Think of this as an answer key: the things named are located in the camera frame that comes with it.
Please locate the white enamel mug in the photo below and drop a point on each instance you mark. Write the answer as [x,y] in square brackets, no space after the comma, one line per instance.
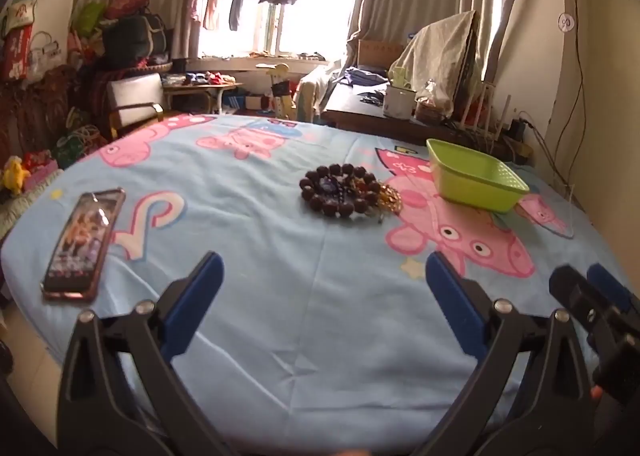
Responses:
[397,104]

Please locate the yellow plush toy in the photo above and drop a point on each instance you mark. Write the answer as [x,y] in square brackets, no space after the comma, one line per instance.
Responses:
[15,175]

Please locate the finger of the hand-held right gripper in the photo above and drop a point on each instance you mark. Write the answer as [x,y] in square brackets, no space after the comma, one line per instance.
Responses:
[575,291]
[610,288]

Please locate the white router with antennas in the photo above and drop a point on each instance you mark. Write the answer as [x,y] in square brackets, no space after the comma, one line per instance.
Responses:
[487,111]

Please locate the chair with white back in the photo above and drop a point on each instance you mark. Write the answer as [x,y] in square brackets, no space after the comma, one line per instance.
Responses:
[137,94]

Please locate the black power adapter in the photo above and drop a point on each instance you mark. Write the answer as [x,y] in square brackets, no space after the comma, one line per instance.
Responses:
[520,127]

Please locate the round wall sticker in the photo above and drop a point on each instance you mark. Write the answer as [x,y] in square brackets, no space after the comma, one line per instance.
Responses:
[566,22]

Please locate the red bag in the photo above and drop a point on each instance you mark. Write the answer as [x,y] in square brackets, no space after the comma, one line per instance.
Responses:
[127,0]

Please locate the cardboard box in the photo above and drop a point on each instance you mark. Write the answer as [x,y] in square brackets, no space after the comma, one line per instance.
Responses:
[380,52]

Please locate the cloth-covered monitor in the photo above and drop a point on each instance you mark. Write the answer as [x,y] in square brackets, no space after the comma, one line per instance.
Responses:
[440,51]

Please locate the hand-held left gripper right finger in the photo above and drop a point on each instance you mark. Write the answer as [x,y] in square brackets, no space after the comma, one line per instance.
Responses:
[452,298]

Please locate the wooden animal toy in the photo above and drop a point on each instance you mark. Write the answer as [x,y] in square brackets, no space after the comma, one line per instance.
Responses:
[280,91]

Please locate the cartoon pig printed blanket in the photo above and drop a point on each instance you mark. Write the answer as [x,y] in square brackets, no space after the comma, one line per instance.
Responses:
[260,286]

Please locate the white garment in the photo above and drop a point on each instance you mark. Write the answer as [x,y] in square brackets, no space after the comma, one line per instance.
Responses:
[312,91]

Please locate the small wooden table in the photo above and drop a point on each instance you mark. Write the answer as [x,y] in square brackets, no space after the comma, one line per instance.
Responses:
[200,85]

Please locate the blue clothes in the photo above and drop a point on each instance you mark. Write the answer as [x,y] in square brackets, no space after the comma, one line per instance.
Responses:
[365,76]

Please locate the dark wooden desk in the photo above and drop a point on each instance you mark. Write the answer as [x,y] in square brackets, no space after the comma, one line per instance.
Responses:
[355,111]

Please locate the amber bead jewelry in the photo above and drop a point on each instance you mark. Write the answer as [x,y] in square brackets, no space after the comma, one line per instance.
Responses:
[389,198]

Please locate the dark duffel bag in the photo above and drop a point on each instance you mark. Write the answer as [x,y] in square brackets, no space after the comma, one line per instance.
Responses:
[132,39]

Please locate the smartphone with pink case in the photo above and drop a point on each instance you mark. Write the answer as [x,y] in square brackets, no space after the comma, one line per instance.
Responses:
[82,241]

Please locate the snack bag in wicker basket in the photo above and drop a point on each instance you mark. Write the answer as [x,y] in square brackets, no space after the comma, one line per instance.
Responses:
[430,106]

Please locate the green plastic basket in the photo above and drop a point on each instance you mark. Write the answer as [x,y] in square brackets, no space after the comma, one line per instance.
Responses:
[475,181]

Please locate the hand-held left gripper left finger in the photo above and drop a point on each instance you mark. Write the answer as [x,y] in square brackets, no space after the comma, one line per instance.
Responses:
[197,296]

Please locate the red printed packet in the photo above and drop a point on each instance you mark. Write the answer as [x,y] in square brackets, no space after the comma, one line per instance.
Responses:
[17,51]

